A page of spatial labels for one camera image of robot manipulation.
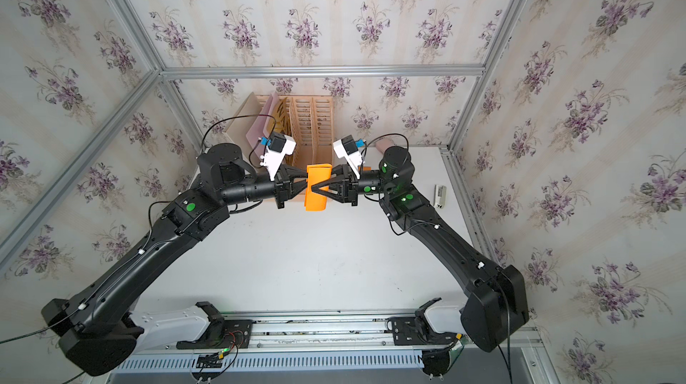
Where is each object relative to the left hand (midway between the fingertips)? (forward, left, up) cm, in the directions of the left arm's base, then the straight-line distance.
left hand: (318, 180), depth 57 cm
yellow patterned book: (+46, +18, -22) cm, 54 cm away
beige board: (+35, +29, -13) cm, 48 cm away
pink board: (+35, +21, -11) cm, 42 cm away
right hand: (0, 0, -3) cm, 3 cm away
